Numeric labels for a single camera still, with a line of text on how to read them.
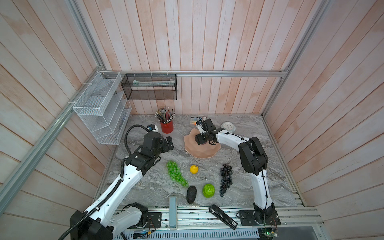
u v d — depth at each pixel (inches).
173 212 28.9
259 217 25.8
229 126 43.5
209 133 31.9
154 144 23.1
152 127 26.5
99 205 15.7
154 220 28.8
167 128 41.6
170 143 27.6
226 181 32.9
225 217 28.2
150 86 41.3
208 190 30.1
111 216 16.3
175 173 33.8
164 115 39.6
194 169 34.1
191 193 30.7
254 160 22.2
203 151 38.7
